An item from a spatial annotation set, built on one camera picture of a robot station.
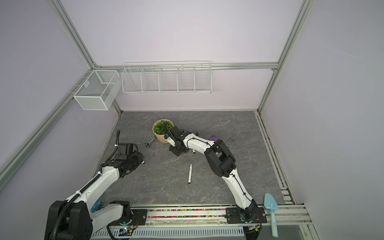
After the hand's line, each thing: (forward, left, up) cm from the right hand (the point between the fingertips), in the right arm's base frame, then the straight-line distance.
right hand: (178, 149), depth 99 cm
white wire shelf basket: (+37, +7, +31) cm, 49 cm away
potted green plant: (+9, +11, +11) cm, 18 cm away
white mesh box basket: (+31, +54, +26) cm, 67 cm away
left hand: (-10, +19, +7) cm, 23 cm away
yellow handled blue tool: (-40, +18, +34) cm, 56 cm away
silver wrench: (+2, +21, +2) cm, 21 cm away
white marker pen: (-17, -9, +1) cm, 19 cm away
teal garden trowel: (-33, -51, +1) cm, 60 cm away
